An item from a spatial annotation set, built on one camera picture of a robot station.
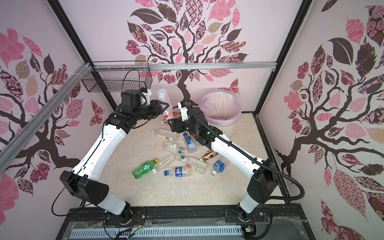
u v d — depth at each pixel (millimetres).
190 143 970
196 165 917
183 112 653
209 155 920
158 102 665
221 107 1004
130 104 539
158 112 639
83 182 401
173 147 945
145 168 852
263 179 416
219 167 851
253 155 467
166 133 1080
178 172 833
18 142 519
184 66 929
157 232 697
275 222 720
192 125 610
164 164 908
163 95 699
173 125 645
